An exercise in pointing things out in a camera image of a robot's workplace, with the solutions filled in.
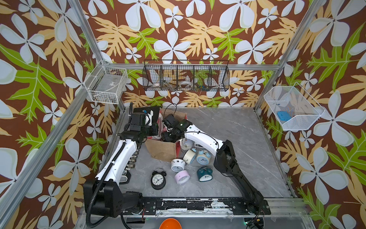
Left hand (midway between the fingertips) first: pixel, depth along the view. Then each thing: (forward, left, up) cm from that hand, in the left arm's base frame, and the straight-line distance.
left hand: (158, 124), depth 83 cm
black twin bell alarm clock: (-26, -1, -18) cm, 32 cm away
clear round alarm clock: (-5, -17, -14) cm, 23 cm away
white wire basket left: (+21, +32, +13) cm, 40 cm away
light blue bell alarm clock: (-14, -27, -13) cm, 34 cm away
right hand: (-1, -3, -11) cm, 12 cm away
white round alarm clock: (-19, -12, -14) cm, 26 cm away
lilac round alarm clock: (-26, -14, -14) cm, 33 cm away
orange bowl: (-47, -9, -15) cm, 50 cm away
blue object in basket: (+3, -72, +5) cm, 73 cm away
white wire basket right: (+9, -80, +7) cm, 81 cm away
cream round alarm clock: (-13, -18, -15) cm, 27 cm away
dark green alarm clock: (-24, -27, -14) cm, 39 cm away
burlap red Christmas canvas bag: (-14, -5, -6) cm, 16 cm away
